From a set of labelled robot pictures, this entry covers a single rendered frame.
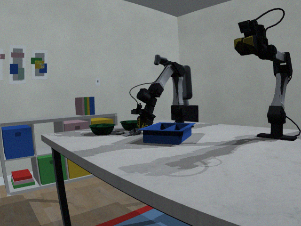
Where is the green bowl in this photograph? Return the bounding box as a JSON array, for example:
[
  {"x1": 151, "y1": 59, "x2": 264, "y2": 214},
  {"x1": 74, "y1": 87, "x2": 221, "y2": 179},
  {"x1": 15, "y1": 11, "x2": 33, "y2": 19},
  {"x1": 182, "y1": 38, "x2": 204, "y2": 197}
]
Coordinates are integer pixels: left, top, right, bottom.
[
  {"x1": 89, "y1": 123, "x2": 115, "y2": 135},
  {"x1": 120, "y1": 120, "x2": 139, "y2": 130}
]

